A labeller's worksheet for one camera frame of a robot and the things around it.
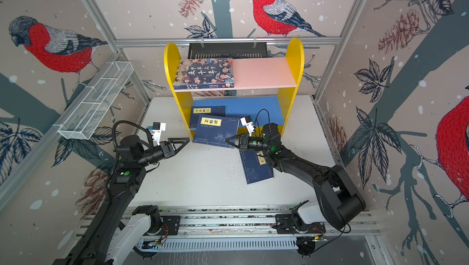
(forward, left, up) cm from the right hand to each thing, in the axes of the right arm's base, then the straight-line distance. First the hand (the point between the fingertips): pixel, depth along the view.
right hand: (226, 144), depth 74 cm
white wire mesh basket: (+10, +57, +11) cm, 59 cm away
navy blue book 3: (+1, -13, -22) cm, 25 cm away
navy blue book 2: (+24, +10, -6) cm, 27 cm away
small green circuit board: (-33, +28, -22) cm, 49 cm away
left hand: (-3, +15, +5) cm, 16 cm away
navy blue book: (+5, +5, +2) cm, 8 cm away
